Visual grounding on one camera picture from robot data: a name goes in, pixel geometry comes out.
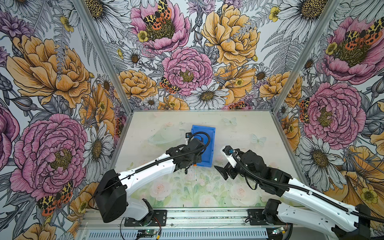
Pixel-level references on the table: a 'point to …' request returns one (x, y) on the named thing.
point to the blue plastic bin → (206, 135)
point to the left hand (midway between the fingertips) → (194, 156)
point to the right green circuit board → (278, 230)
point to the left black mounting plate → (158, 218)
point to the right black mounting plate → (256, 217)
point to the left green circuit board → (150, 231)
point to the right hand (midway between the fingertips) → (223, 163)
